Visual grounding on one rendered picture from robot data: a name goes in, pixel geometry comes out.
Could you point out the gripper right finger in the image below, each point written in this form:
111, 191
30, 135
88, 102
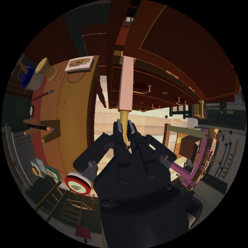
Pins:
142, 147

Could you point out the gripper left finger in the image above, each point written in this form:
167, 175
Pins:
118, 147

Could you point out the pink loper with yellow knob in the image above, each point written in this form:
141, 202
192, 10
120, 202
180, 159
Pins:
126, 83

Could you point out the mahogany bureau drawer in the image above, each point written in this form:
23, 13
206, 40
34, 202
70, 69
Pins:
160, 83

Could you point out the brown wooden pen rest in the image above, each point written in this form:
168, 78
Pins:
51, 133

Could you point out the black dip pen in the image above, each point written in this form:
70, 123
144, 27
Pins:
39, 127

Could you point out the mahogany bureau fall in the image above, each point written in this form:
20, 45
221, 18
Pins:
184, 48

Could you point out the mahogany bureau body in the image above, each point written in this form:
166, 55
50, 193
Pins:
114, 34

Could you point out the brown cardboard box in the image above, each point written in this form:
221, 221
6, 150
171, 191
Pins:
188, 149

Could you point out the dark green stool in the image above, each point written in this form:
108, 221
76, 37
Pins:
179, 110

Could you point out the round tan leather-topped table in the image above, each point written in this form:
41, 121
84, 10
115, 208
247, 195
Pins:
75, 116

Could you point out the round red tin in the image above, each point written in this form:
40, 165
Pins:
77, 185

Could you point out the brown ladder-back chair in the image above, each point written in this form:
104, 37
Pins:
72, 205

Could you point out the grey box with tan sponge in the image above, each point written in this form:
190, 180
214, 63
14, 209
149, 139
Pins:
38, 167

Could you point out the red-brown pencil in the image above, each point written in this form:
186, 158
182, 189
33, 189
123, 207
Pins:
43, 95

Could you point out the red-shaded lamp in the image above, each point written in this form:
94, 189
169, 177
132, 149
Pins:
82, 231

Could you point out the white and tan notepad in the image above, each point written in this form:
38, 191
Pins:
79, 64

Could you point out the round magnifying glass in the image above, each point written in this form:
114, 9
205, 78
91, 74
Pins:
31, 110

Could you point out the tan wooden pounce pot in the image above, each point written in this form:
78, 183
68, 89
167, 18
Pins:
46, 68

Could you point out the pink frame rack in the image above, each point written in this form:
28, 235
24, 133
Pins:
202, 155

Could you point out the gold picture frame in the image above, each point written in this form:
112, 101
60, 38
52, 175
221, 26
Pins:
199, 110

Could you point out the blue wall rack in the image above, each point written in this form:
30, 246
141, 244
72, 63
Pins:
225, 158

